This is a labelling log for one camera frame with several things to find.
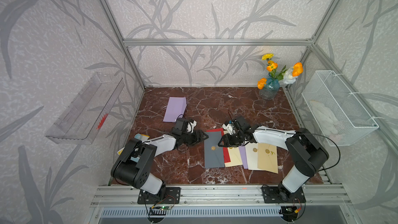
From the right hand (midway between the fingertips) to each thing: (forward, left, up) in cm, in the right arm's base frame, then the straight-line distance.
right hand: (221, 143), depth 88 cm
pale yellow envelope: (-5, -8, -4) cm, 10 cm away
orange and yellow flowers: (+25, -36, +29) cm, 53 cm away
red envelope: (-6, -3, -3) cm, 7 cm away
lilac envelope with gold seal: (+27, +30, -3) cm, 41 cm away
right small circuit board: (-32, -31, -6) cm, 45 cm away
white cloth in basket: (+2, -53, +17) cm, 55 cm away
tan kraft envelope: (-7, -26, -3) cm, 27 cm away
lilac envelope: (-6, -13, -4) cm, 15 cm away
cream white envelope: (-6, -17, -4) cm, 19 cm away
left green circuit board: (-30, +29, -2) cm, 41 cm away
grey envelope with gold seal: (-5, +4, -3) cm, 7 cm away
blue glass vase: (+36, -36, +7) cm, 52 cm away
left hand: (+2, +9, +2) cm, 10 cm away
